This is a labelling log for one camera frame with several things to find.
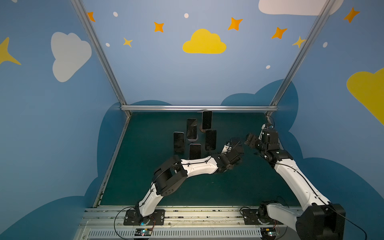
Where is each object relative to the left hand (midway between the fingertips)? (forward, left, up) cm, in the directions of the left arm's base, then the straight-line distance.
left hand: (229, 158), depth 89 cm
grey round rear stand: (+17, +22, -5) cm, 28 cm away
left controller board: (-36, +45, -7) cm, 59 cm away
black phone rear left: (+20, +23, +4) cm, 31 cm away
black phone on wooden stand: (+31, +12, +1) cm, 33 cm away
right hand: (+7, -14, +13) cm, 20 cm away
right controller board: (-36, -15, -7) cm, 40 cm away
